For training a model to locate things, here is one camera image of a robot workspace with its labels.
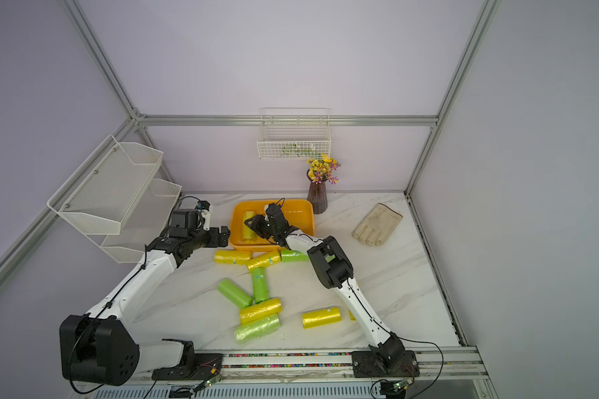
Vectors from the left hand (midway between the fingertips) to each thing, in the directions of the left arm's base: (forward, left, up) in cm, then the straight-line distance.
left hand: (216, 235), depth 85 cm
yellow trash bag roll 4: (-22, -16, -12) cm, 30 cm away
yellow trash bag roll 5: (-24, -37, -12) cm, 46 cm away
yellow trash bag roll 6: (-28, -45, 0) cm, 53 cm away
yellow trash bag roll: (+9, -8, -12) cm, 17 cm away
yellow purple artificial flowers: (+26, -38, +8) cm, 47 cm away
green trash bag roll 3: (-14, -4, -13) cm, 20 cm away
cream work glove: (+15, -63, -15) cm, 66 cm away
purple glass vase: (+25, -36, -5) cm, 44 cm away
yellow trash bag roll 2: (-2, -3, -12) cm, 12 cm away
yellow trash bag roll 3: (-3, -16, -12) cm, 20 cm away
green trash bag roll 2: (-13, -15, -13) cm, 24 cm away
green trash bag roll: (-2, -26, -11) cm, 28 cm away
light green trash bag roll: (-28, -16, -12) cm, 34 cm away
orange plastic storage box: (+23, -28, -15) cm, 39 cm away
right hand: (+14, -6, -13) cm, 20 cm away
